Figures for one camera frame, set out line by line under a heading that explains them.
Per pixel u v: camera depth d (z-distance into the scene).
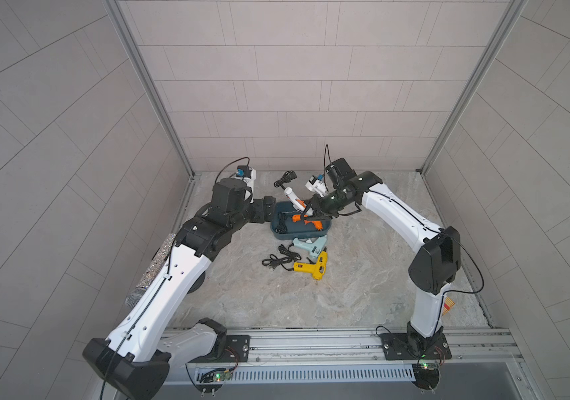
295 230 0.97
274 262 0.87
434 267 0.47
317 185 0.75
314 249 0.90
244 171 0.58
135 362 0.35
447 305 0.78
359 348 0.73
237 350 0.71
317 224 0.97
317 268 0.85
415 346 0.63
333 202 0.69
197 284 0.82
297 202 0.76
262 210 0.59
